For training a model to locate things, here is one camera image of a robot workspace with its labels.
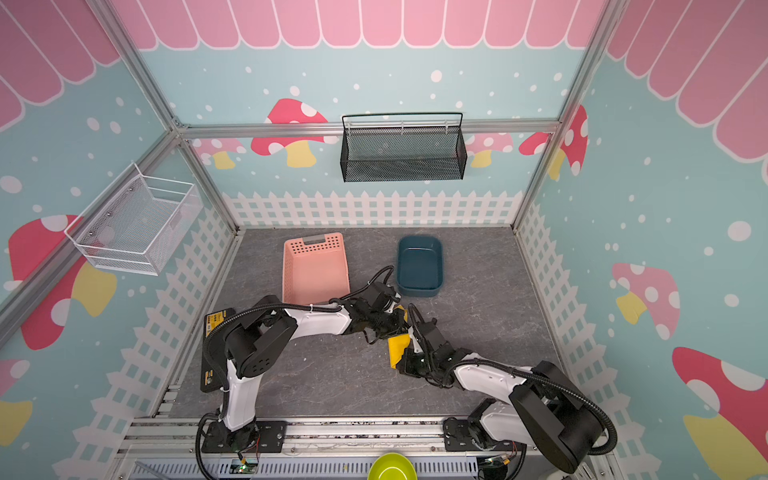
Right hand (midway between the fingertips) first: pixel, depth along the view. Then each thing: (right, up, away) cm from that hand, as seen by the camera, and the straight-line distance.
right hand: (393, 365), depth 85 cm
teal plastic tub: (+10, +28, +25) cm, 39 cm away
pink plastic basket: (-29, +27, +24) cm, 46 cm away
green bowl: (0, -18, -15) cm, 24 cm away
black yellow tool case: (-50, -2, -3) cm, 50 cm away
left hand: (+6, +8, +5) cm, 10 cm away
